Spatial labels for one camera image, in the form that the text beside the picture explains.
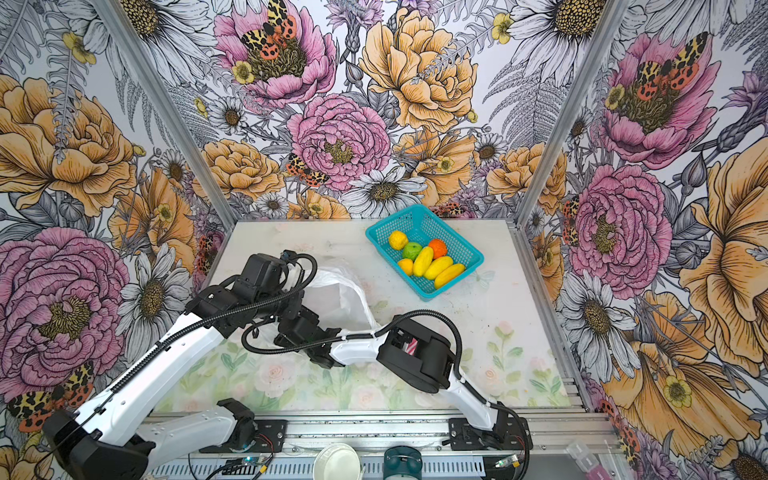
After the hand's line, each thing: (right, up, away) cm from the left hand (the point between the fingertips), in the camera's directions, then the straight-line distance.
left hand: (295, 307), depth 76 cm
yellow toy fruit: (+29, +9, +26) cm, 40 cm away
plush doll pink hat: (+28, -4, -19) cm, 34 cm away
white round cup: (+12, -35, -5) cm, 37 cm away
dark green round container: (+26, -31, -12) cm, 42 cm away
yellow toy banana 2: (+34, +10, +26) cm, 44 cm away
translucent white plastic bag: (+7, -2, +21) cm, 22 cm away
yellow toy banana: (+43, +6, +26) cm, 50 cm away
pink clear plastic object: (+69, -34, -6) cm, 77 cm away
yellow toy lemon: (+26, +18, +33) cm, 46 cm away
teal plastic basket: (+35, +24, +40) cm, 59 cm away
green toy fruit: (+31, +14, +29) cm, 45 cm away
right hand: (-5, -7, +12) cm, 15 cm away
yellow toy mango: (+39, +9, +27) cm, 49 cm away
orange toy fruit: (+40, +15, +30) cm, 53 cm away
